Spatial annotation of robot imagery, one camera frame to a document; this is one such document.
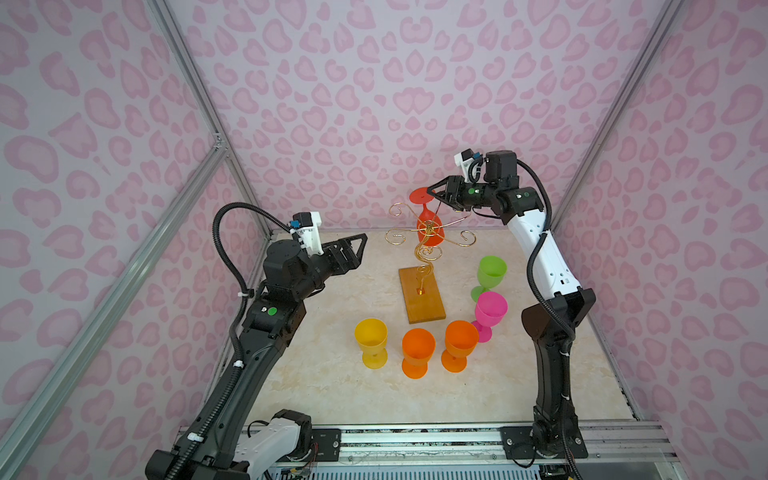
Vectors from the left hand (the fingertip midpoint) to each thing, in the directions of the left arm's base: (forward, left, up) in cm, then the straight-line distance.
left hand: (355, 234), depth 66 cm
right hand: (+16, -19, -1) cm, 25 cm away
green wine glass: (+5, -37, -23) cm, 44 cm away
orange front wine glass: (-14, -25, -26) cm, 39 cm away
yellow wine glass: (-11, -2, -29) cm, 31 cm away
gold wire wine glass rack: (+8, -17, -37) cm, 42 cm away
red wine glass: (+9, -18, -8) cm, 21 cm away
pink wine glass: (-3, -36, -30) cm, 47 cm away
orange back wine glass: (-15, -14, -26) cm, 33 cm away
